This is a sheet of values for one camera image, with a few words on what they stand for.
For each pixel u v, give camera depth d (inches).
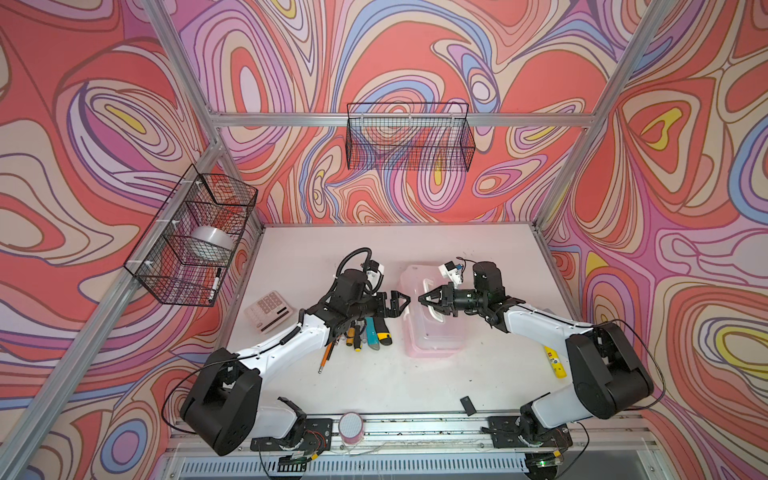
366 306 27.7
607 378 17.3
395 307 28.4
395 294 28.8
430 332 30.6
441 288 30.7
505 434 28.7
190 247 27.7
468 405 30.8
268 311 36.7
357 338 34.8
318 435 28.6
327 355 34.0
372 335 35.6
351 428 27.7
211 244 27.3
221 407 16.1
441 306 29.5
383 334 35.1
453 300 29.3
